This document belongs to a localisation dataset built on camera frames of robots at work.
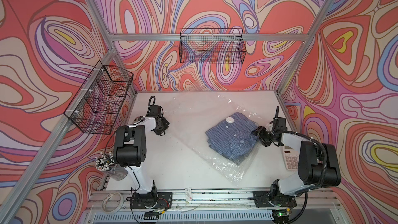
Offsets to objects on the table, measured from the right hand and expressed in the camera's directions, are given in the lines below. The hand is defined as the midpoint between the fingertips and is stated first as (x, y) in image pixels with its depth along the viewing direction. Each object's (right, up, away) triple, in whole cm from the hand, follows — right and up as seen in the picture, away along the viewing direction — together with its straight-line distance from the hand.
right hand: (254, 138), depth 93 cm
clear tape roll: (-71, -27, -22) cm, 79 cm away
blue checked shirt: (-14, +1, -5) cm, 15 cm away
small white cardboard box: (-39, -24, -19) cm, 50 cm away
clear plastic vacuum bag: (-37, +14, +11) cm, 41 cm away
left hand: (-54, +7, +6) cm, 55 cm away
